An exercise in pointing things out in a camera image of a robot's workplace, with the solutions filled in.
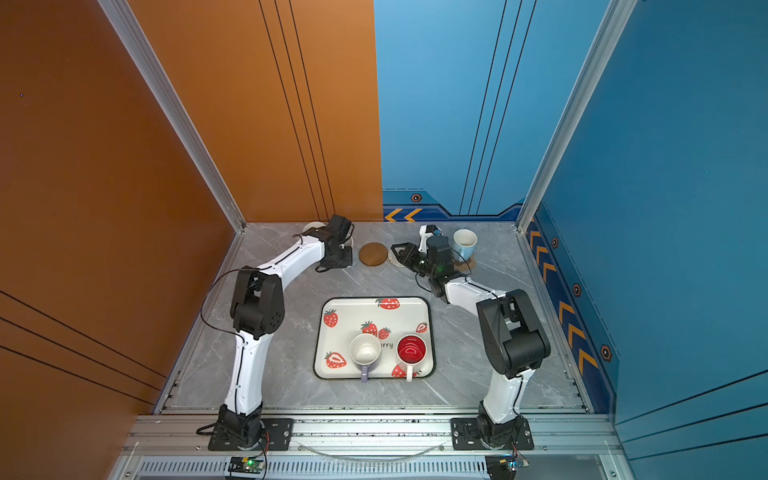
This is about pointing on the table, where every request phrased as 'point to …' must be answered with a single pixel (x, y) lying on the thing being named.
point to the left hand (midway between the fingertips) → (345, 258)
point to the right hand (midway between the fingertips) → (393, 250)
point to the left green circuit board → (246, 465)
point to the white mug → (314, 224)
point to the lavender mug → (365, 350)
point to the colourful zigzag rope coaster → (393, 260)
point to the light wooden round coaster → (373, 254)
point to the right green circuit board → (503, 467)
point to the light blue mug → (464, 241)
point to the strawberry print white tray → (339, 320)
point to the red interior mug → (411, 350)
